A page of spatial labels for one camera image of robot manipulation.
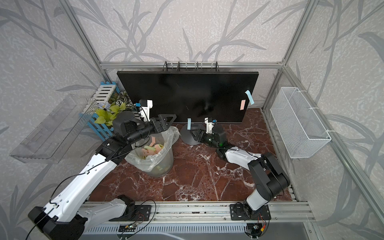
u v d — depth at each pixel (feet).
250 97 2.25
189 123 2.84
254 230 2.50
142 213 2.39
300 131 2.03
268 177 1.48
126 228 2.29
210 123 2.58
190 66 3.09
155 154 2.13
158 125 1.86
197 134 2.48
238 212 2.40
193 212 2.47
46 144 2.11
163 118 1.84
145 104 1.93
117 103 2.83
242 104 2.51
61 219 1.21
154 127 1.83
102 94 3.01
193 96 3.10
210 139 2.46
